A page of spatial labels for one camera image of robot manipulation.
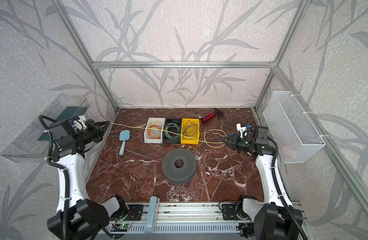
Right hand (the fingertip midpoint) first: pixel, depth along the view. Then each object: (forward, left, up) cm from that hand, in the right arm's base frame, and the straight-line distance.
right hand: (223, 135), depth 76 cm
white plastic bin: (+24, +46, -17) cm, 55 cm away
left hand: (+4, +55, +11) cm, 56 cm away
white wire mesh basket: (-9, -27, +12) cm, 31 cm away
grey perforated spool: (-8, +24, -22) cm, 33 cm away
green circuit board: (-37, +48, -22) cm, 64 cm away
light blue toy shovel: (+15, +63, -22) cm, 69 cm away
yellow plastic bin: (+8, +21, -19) cm, 30 cm away
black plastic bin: (+19, +30, -22) cm, 42 cm away
